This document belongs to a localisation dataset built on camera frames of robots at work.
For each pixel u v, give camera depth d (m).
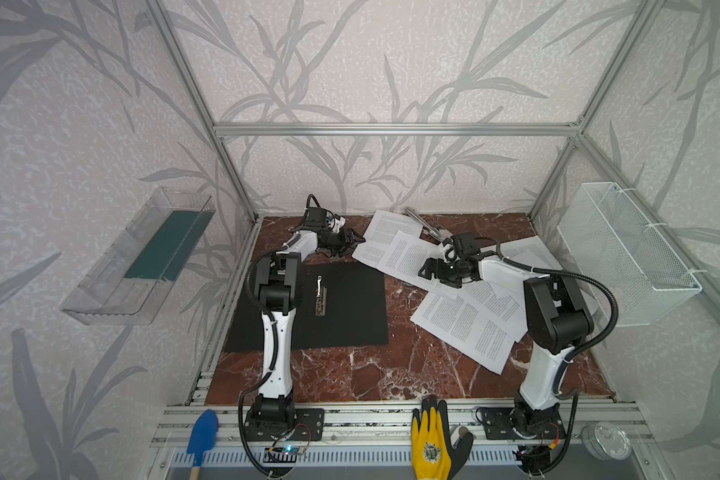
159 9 0.70
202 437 0.73
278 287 0.65
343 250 0.99
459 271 0.83
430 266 0.89
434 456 0.68
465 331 0.90
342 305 0.95
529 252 1.09
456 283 0.89
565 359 0.54
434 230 1.15
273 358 0.64
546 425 0.68
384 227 1.17
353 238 0.98
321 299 0.96
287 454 0.72
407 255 1.08
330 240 0.95
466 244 0.80
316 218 0.91
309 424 0.74
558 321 0.51
